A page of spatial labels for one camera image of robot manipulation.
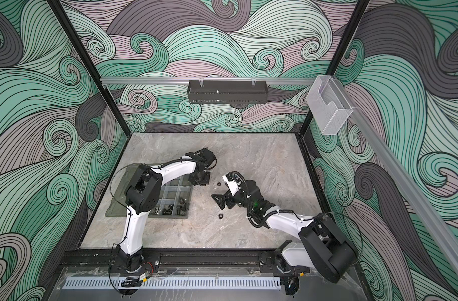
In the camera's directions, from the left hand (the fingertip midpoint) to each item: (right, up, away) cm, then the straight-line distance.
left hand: (203, 181), depth 97 cm
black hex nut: (+9, -14, -12) cm, 20 cm away
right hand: (+9, -1, -15) cm, 17 cm away
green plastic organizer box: (-13, -7, -12) cm, 18 cm away
